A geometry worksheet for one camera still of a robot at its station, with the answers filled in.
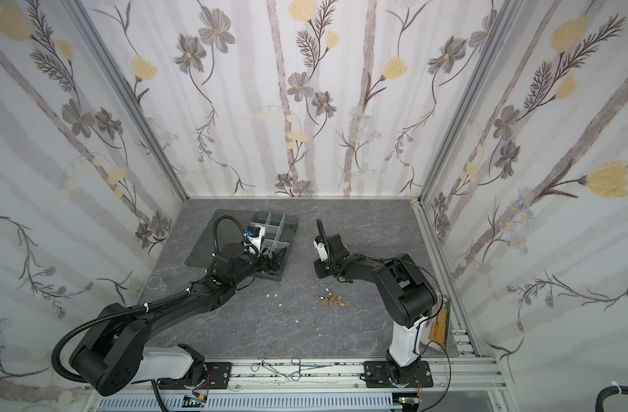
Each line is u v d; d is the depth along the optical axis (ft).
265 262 2.43
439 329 2.67
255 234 2.35
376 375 2.41
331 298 2.90
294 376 2.45
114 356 1.36
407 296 1.63
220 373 2.41
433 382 2.40
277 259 2.46
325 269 2.81
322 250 2.93
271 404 2.30
